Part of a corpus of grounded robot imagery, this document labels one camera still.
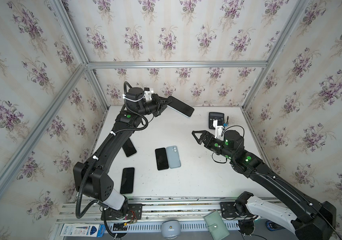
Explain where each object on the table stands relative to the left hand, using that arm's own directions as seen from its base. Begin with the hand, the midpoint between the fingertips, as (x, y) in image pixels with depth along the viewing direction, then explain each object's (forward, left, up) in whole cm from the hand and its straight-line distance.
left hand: (172, 97), depth 69 cm
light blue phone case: (-10, -2, -40) cm, 42 cm away
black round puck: (-47, -37, -41) cm, 72 cm away
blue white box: (-48, +39, -39) cm, 74 cm away
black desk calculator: (+21, -37, -36) cm, 56 cm away
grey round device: (-49, 0, -31) cm, 58 cm away
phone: (-12, +6, -41) cm, 43 cm away
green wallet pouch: (-47, -22, -38) cm, 64 cm away
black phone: (-5, +28, -40) cm, 49 cm away
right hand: (-14, -11, -12) cm, 21 cm away
